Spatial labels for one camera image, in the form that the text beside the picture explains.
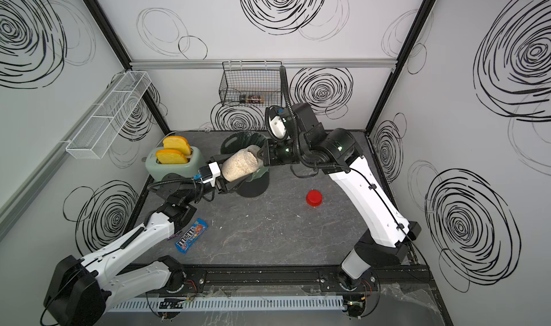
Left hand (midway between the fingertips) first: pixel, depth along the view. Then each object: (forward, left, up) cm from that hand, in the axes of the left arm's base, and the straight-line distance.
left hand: (243, 163), depth 62 cm
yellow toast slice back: (+20, +31, -15) cm, 40 cm away
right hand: (0, -5, +5) cm, 7 cm away
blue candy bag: (-11, +24, -36) cm, 45 cm away
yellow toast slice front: (+15, +33, -17) cm, 40 cm away
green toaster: (+13, +41, -24) cm, 49 cm away
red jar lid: (+8, -26, -35) cm, 44 cm away
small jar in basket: (+36, +1, -4) cm, 37 cm away
